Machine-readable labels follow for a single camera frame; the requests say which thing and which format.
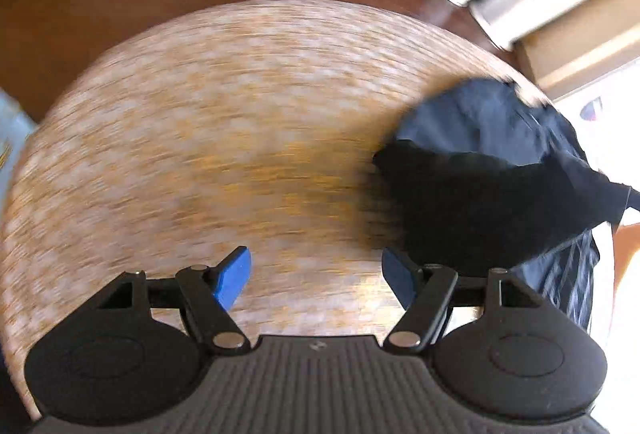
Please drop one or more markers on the black shirt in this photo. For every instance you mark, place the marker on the black shirt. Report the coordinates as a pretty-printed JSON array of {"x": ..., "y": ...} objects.
[{"x": 475, "y": 194}]

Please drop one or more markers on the round floral lace table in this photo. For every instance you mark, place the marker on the round floral lace table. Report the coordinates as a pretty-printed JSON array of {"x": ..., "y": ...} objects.
[{"x": 200, "y": 138}]

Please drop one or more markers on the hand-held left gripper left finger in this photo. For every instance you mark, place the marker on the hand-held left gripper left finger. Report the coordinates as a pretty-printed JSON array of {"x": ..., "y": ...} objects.
[{"x": 232, "y": 276}]

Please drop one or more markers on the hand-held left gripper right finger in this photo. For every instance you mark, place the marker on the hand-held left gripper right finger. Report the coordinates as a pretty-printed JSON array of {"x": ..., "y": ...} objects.
[{"x": 400, "y": 276}]

